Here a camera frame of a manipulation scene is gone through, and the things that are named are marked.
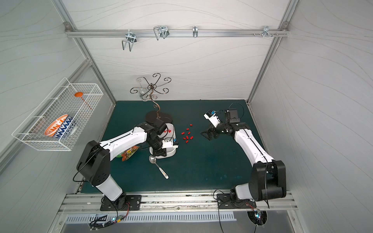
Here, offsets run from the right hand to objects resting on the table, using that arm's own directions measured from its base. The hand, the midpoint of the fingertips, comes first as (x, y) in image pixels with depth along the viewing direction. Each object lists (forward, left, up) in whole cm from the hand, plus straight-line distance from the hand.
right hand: (207, 127), depth 84 cm
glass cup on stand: (+22, +43, +5) cm, 48 cm away
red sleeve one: (+2, +10, -16) cm, 19 cm away
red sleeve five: (-1, +13, -16) cm, 21 cm away
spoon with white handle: (-16, +33, -15) cm, 40 cm away
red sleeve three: (+6, +12, -17) cm, 21 cm away
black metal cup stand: (+15, +35, +14) cm, 41 cm away
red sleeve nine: (+9, +13, -17) cm, 23 cm away
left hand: (-13, +25, -9) cm, 30 cm away
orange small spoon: (+7, +71, +18) cm, 74 cm away
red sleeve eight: (+13, +10, -18) cm, 24 cm away
